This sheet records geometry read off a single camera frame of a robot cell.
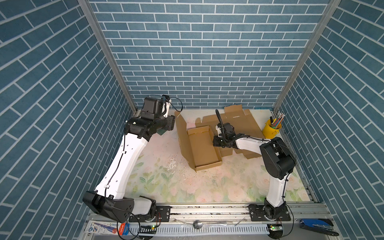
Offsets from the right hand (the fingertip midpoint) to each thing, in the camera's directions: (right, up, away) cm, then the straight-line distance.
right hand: (212, 139), depth 99 cm
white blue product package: (-51, -38, -30) cm, 70 cm away
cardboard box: (+26, +11, +14) cm, 31 cm away
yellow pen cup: (+38, +5, 0) cm, 39 cm away
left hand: (-23, +14, -26) cm, 38 cm away
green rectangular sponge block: (-36, +5, +7) cm, 37 cm away
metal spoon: (-9, -37, -29) cm, 48 cm away
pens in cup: (+42, +11, -1) cm, 44 cm away
